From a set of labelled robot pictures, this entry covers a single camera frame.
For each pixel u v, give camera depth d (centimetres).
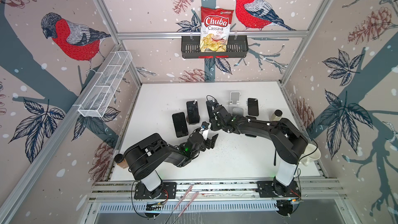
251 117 101
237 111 96
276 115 92
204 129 75
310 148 80
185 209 68
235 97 100
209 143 78
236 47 95
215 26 83
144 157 47
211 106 87
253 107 107
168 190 73
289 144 48
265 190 73
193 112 93
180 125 85
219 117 73
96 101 71
